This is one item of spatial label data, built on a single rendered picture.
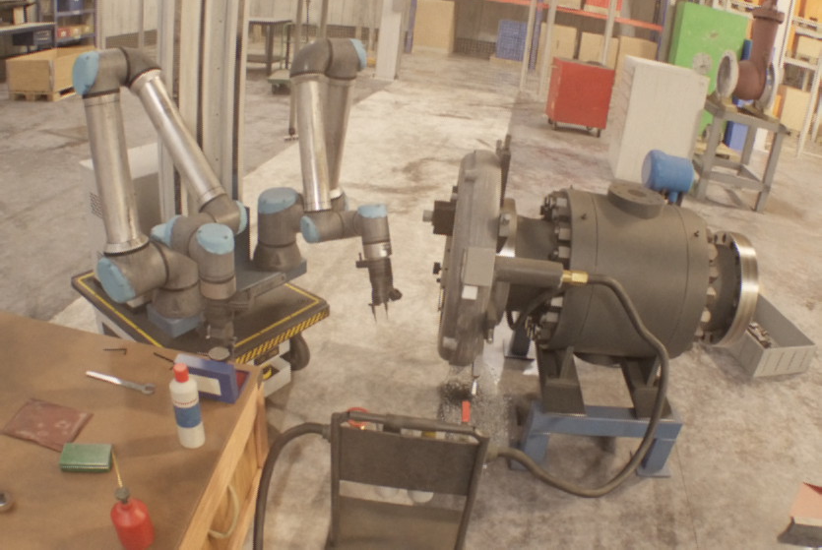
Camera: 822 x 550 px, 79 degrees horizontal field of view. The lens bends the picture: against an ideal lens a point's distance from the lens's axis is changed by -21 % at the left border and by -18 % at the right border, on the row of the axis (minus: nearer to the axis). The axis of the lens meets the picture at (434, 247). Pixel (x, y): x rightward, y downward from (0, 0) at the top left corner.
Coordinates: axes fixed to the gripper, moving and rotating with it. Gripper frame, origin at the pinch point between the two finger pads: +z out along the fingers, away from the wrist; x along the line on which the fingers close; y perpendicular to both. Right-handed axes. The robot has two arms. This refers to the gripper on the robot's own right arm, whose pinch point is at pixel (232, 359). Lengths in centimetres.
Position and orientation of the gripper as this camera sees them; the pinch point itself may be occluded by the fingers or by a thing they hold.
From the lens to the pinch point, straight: 162.6
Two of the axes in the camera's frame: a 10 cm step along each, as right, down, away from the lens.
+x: -0.6, 4.1, -9.1
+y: -9.9, -1.2, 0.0
